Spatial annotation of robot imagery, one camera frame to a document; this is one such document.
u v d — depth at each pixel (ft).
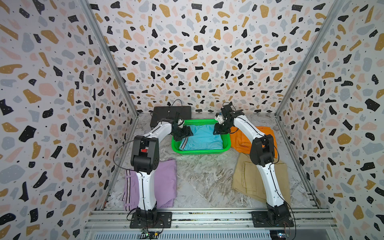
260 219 2.39
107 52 2.77
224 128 2.97
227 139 3.12
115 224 2.40
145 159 1.83
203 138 3.30
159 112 3.96
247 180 2.81
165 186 2.70
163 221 2.40
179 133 2.91
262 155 2.10
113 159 3.12
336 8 2.35
